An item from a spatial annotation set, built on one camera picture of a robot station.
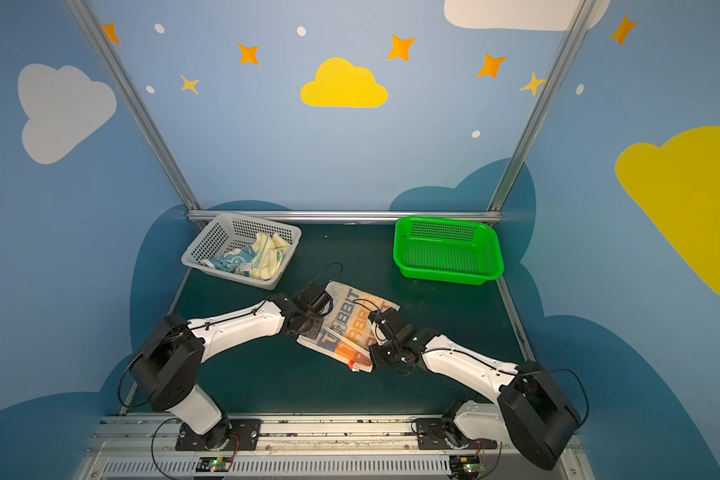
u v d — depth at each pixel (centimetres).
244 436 75
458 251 115
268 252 103
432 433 75
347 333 92
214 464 71
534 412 42
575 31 72
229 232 115
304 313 70
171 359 45
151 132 91
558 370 43
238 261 104
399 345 65
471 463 72
